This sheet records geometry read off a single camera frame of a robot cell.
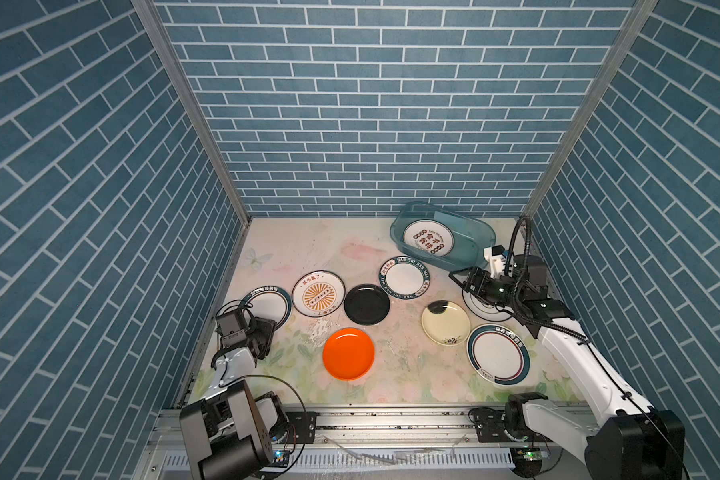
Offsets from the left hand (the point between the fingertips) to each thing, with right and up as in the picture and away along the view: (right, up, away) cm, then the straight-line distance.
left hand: (273, 322), depth 89 cm
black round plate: (+28, +3, +10) cm, 30 cm away
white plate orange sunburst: (+12, +7, +10) cm, 17 cm away
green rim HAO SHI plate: (+41, +12, +13) cm, 45 cm away
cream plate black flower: (+53, -2, +5) cm, 54 cm away
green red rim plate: (-4, +5, +7) cm, 10 cm away
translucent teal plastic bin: (+69, +27, +27) cm, 79 cm away
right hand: (+52, +15, -10) cm, 55 cm away
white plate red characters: (+52, +26, +26) cm, 64 cm away
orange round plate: (+23, -9, -2) cm, 25 cm away
